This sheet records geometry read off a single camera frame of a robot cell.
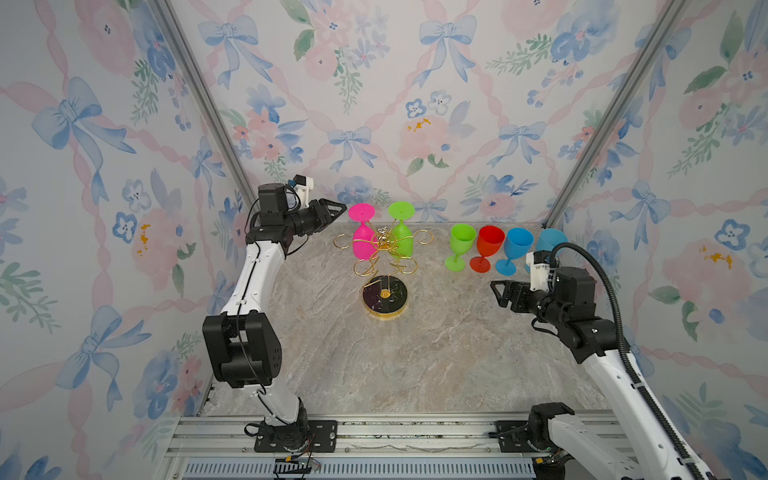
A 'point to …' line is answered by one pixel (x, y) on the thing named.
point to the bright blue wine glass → (517, 244)
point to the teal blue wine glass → (547, 240)
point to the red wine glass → (489, 241)
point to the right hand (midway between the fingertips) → (504, 282)
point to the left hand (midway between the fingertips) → (344, 206)
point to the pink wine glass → (364, 246)
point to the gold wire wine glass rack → (384, 295)
